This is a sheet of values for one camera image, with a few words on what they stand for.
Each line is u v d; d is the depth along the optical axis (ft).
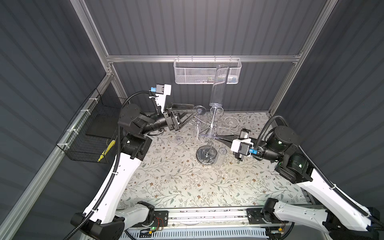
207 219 2.47
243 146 1.26
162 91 1.48
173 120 1.42
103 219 1.19
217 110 2.58
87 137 2.35
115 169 1.34
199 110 2.43
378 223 1.21
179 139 3.45
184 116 1.72
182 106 1.75
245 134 1.47
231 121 2.43
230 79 2.94
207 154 3.07
